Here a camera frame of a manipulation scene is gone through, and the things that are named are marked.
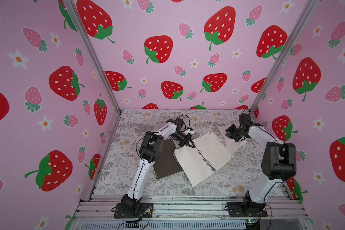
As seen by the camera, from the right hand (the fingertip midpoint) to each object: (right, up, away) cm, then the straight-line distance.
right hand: (230, 135), depth 96 cm
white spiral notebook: (-15, -14, -2) cm, 20 cm away
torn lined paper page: (+2, -8, +3) cm, 9 cm away
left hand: (-24, -8, -2) cm, 26 cm away
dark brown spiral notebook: (-43, -16, -13) cm, 48 cm away
